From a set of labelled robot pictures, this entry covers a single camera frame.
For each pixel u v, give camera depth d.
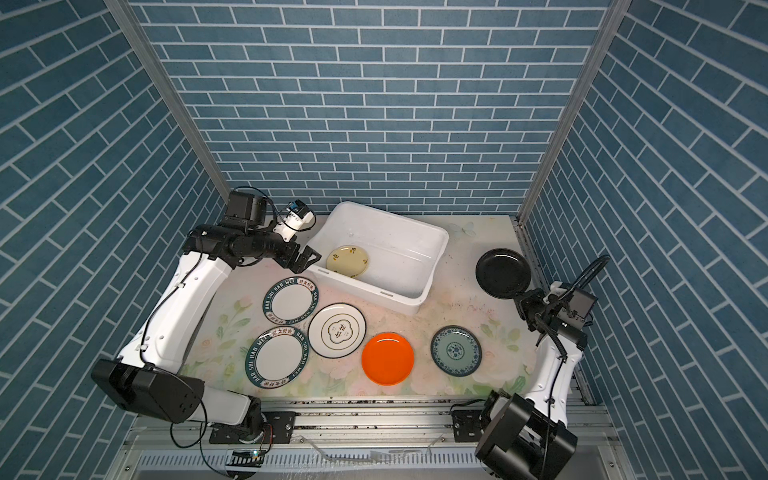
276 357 0.86
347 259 1.07
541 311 0.71
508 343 0.89
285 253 0.64
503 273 0.84
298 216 0.64
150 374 0.39
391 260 1.07
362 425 0.76
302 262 0.65
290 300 0.96
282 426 0.74
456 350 0.87
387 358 0.85
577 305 0.60
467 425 0.73
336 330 0.91
